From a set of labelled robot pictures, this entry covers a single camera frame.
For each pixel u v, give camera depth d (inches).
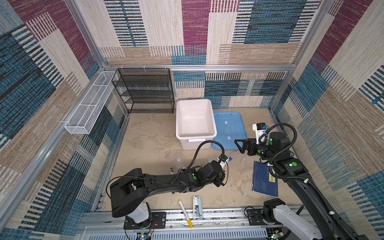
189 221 28.7
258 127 25.7
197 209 29.3
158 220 28.7
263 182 33.3
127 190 18.3
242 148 26.1
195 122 43.0
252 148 25.2
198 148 25.7
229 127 43.0
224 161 27.0
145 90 43.7
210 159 36.0
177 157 36.3
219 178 23.8
